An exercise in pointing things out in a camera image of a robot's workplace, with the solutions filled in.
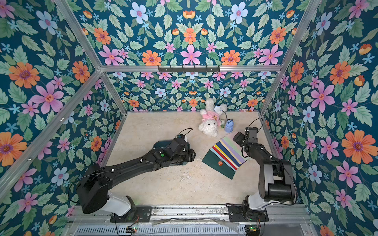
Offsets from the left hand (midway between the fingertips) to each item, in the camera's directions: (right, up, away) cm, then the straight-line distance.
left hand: (195, 154), depth 82 cm
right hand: (+29, +8, +13) cm, 33 cm away
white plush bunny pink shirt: (+11, +22, +23) cm, 34 cm away
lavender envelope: (+24, 0, +15) cm, 28 cm away
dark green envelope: (+12, -7, +12) cm, 18 cm away
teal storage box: (-24, +3, +20) cm, 32 cm away
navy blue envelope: (+26, -8, +9) cm, 29 cm away
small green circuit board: (-29, -35, -11) cm, 47 cm away
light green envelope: (+24, +4, +9) cm, 26 cm away
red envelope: (+19, -4, +12) cm, 23 cm away
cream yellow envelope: (+19, +2, +17) cm, 26 cm away
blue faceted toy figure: (+24, +16, +21) cm, 35 cm away
